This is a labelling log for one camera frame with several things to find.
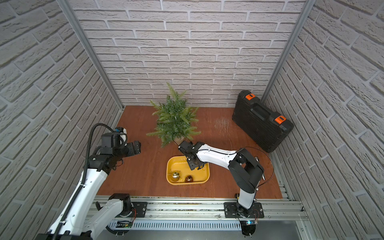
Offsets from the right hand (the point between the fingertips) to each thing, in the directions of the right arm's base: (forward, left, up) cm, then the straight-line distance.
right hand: (200, 162), depth 88 cm
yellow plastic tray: (-4, +13, -2) cm, 14 cm away
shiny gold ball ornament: (-8, +14, +2) cm, 16 cm away
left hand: (+6, +35, +17) cm, 39 cm away
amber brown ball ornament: (-10, +7, 0) cm, 12 cm away
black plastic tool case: (+11, -39, +16) cm, 44 cm away
